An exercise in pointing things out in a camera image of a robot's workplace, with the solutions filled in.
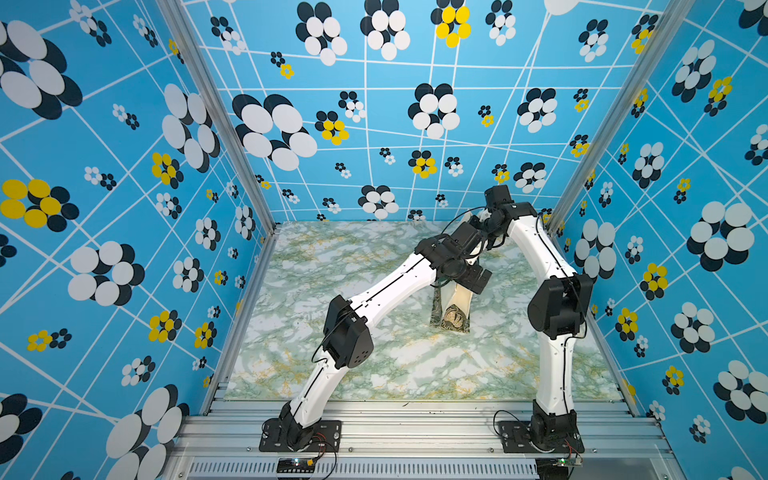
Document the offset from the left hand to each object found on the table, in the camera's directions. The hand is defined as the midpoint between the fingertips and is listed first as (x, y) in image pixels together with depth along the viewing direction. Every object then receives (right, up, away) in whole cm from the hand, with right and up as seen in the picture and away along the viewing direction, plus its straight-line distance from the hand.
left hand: (478, 272), depth 82 cm
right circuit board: (+16, -42, -15) cm, 48 cm away
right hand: (-1, +11, +13) cm, 17 cm away
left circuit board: (-47, -46, -10) cm, 67 cm away
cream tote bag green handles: (-6, -11, +7) cm, 14 cm away
